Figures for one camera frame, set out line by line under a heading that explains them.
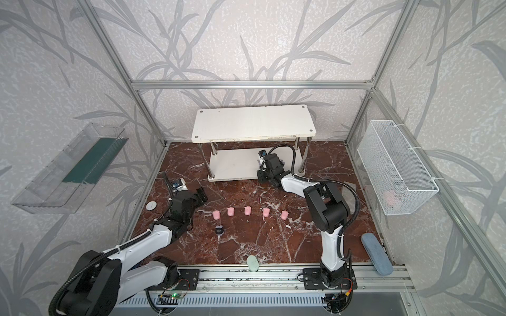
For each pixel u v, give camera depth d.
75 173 0.68
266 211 0.91
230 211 0.90
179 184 0.75
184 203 0.65
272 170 0.77
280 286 0.72
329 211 0.52
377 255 0.77
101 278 0.41
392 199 0.74
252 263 0.76
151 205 0.94
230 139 0.75
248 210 0.91
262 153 0.88
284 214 0.89
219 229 0.82
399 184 0.61
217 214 0.89
